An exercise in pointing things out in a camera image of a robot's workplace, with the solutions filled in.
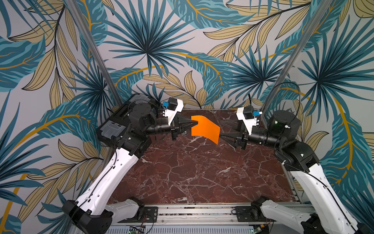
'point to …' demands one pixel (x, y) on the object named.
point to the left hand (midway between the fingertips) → (195, 124)
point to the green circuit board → (133, 232)
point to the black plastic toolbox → (109, 130)
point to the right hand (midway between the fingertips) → (221, 127)
